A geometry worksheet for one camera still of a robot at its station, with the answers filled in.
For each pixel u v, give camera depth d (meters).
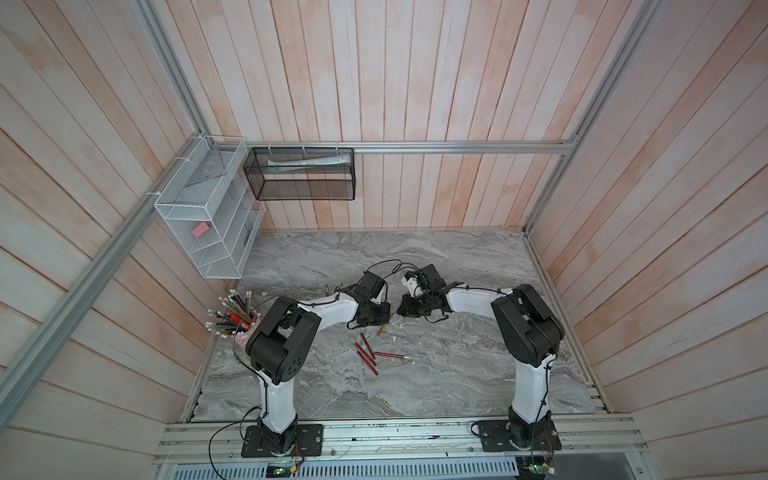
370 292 0.76
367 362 0.86
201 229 0.83
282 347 0.49
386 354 0.88
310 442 0.73
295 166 0.90
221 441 0.67
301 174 1.06
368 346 0.90
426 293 0.83
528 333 0.52
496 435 0.73
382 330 0.93
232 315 0.81
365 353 0.88
